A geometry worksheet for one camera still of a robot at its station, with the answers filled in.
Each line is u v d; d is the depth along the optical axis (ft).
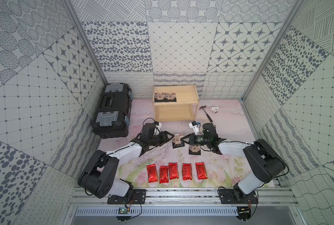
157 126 2.74
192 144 2.62
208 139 2.38
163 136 2.56
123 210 2.35
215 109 3.63
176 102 2.97
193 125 2.75
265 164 1.51
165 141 2.54
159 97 3.05
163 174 2.61
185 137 2.74
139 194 2.41
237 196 2.14
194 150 3.02
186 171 2.67
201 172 2.64
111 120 2.77
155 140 2.49
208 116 3.60
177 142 2.79
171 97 3.05
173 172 2.66
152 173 2.63
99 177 1.41
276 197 2.50
